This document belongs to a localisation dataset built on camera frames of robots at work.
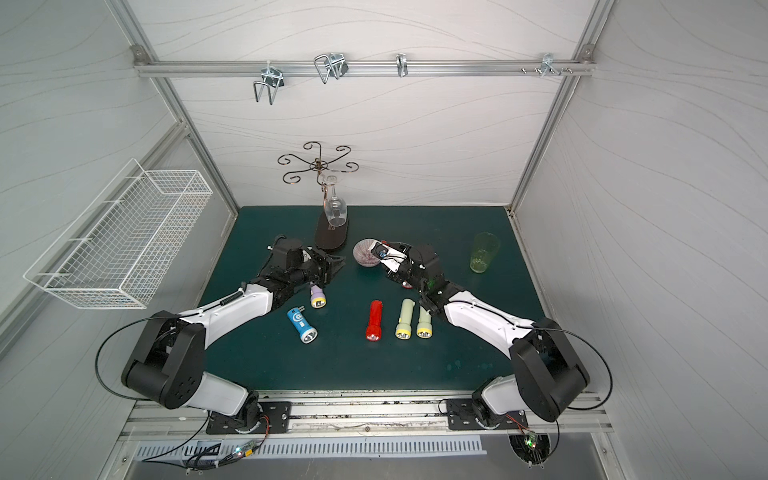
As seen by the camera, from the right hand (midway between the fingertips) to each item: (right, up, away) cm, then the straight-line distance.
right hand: (390, 243), depth 82 cm
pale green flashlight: (+4, -24, +3) cm, 25 cm away
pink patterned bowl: (-10, -4, +22) cm, 25 cm away
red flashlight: (-4, -24, +6) cm, 25 cm away
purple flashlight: (-22, -17, +9) cm, 30 cm away
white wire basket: (-63, -1, -13) cm, 65 cm away
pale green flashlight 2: (+10, -25, +4) cm, 27 cm away
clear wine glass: (-17, +11, +9) cm, 23 cm away
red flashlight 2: (+5, -14, +16) cm, 22 cm away
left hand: (-12, -4, +2) cm, 13 cm away
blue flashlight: (-24, -26, +2) cm, 35 cm away
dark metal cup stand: (-24, +2, +29) cm, 38 cm away
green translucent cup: (+31, -1, +14) cm, 34 cm away
